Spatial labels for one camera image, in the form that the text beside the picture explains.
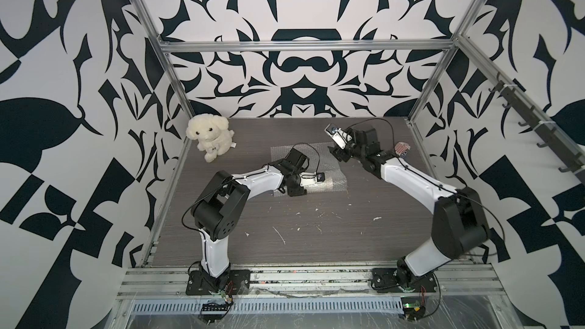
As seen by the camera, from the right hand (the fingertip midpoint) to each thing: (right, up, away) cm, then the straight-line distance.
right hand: (336, 134), depth 88 cm
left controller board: (-41, -53, -20) cm, 70 cm away
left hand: (-13, -17, +7) cm, 23 cm away
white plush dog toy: (-49, -1, +7) cm, 50 cm away
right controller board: (+20, -54, -18) cm, 60 cm away
